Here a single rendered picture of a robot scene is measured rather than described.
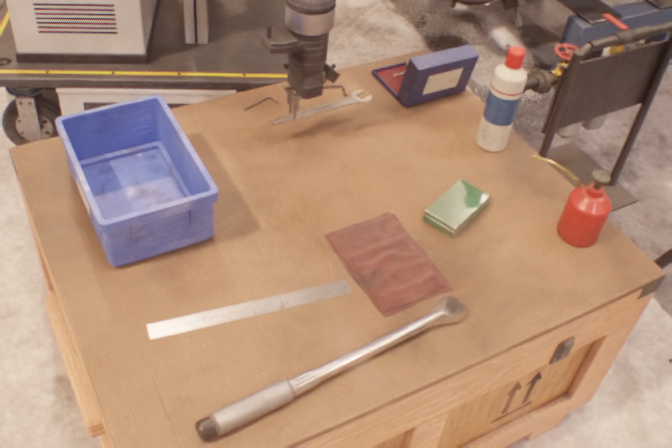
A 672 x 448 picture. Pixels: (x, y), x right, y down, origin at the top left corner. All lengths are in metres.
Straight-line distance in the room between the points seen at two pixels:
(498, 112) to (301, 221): 0.46
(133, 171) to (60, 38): 0.66
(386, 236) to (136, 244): 0.43
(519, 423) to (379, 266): 0.50
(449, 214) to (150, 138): 0.59
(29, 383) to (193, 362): 0.67
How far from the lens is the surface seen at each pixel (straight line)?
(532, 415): 1.62
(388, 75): 1.75
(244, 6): 2.30
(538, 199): 1.51
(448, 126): 1.63
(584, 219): 1.40
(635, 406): 1.88
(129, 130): 1.47
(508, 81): 1.49
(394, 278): 1.27
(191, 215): 1.25
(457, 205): 1.40
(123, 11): 1.97
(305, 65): 1.41
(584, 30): 2.67
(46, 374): 1.77
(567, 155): 2.45
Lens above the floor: 1.42
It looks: 43 degrees down
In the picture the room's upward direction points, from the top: 6 degrees clockwise
